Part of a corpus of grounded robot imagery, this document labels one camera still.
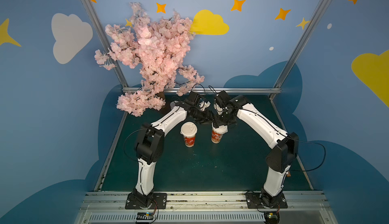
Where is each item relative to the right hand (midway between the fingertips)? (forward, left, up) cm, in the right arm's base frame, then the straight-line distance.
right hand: (221, 122), depth 85 cm
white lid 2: (-5, +1, 0) cm, 5 cm away
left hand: (+2, +3, -1) cm, 4 cm away
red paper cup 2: (-5, +2, -8) cm, 10 cm away
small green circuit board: (-45, +37, -19) cm, 61 cm away
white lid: (-6, +18, 0) cm, 19 cm away
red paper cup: (-8, +18, -10) cm, 22 cm away
